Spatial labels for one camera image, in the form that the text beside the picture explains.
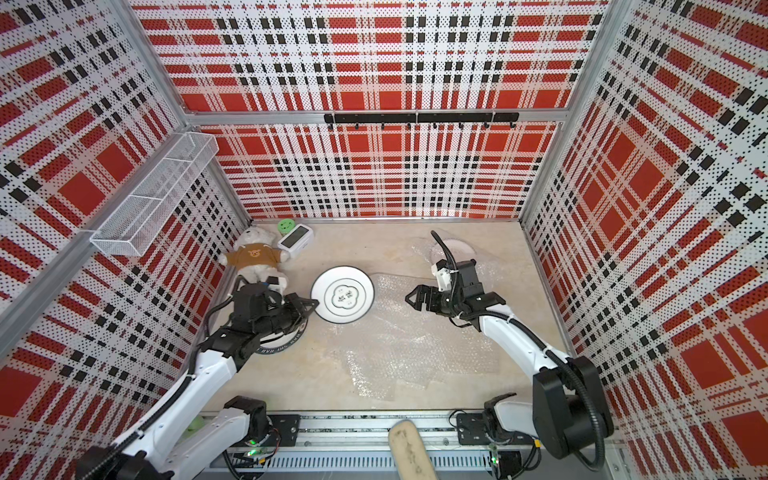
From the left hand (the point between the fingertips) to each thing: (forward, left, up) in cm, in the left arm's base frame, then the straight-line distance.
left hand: (323, 301), depth 80 cm
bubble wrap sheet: (-7, -20, -15) cm, 26 cm away
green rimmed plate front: (-12, +7, +4) cm, 15 cm away
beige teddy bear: (+22, +29, -9) cm, 38 cm away
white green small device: (+31, +17, -11) cm, 38 cm away
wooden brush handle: (-33, -23, -11) cm, 42 cm away
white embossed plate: (+3, -6, -1) cm, 6 cm away
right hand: (+2, -27, -3) cm, 27 cm away
